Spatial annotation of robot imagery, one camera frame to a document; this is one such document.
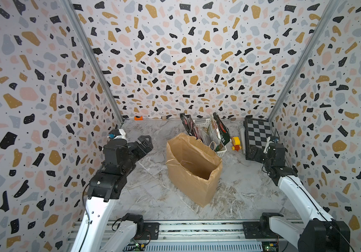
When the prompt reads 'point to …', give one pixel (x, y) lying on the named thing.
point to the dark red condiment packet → (191, 127)
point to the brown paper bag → (194, 168)
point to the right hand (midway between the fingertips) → (260, 149)
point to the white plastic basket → (204, 122)
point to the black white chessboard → (257, 132)
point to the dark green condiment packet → (223, 128)
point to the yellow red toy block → (236, 142)
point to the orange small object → (136, 118)
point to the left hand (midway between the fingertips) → (145, 141)
